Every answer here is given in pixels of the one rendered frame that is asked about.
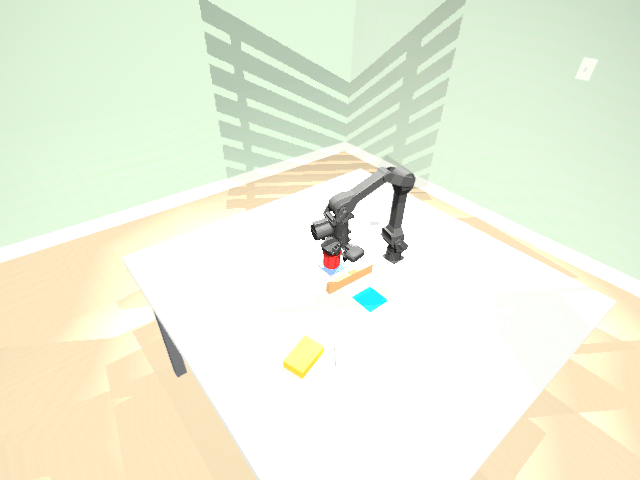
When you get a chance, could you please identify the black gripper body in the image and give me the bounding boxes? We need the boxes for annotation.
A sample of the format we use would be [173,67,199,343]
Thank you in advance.
[333,229,364,263]

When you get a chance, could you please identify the pale yellow rectangular block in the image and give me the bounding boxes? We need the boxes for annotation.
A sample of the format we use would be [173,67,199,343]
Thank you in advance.
[283,335,324,379]

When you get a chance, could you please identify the red cup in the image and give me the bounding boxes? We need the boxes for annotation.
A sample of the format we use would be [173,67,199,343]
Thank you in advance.
[322,249,342,269]

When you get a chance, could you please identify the light wooden post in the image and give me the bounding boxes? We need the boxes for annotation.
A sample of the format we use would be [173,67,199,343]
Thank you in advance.
[326,261,373,294]

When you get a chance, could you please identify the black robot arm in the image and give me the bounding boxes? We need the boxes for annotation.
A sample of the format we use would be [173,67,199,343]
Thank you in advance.
[310,166,416,264]

